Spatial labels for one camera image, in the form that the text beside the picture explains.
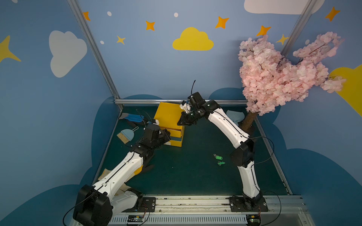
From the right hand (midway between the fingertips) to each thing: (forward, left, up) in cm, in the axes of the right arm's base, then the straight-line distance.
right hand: (180, 122), depth 82 cm
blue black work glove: (+15, +36, -19) cm, 44 cm away
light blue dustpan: (+27, -45, -23) cm, 57 cm away
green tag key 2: (-14, -27, -23) cm, 39 cm away
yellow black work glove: (-20, +20, -21) cm, 35 cm away
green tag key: (-10, -26, -23) cm, 36 cm away
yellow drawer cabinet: (+6, +8, -1) cm, 10 cm away
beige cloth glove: (-33, +31, -22) cm, 50 cm away
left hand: (-5, +5, -2) cm, 7 cm away
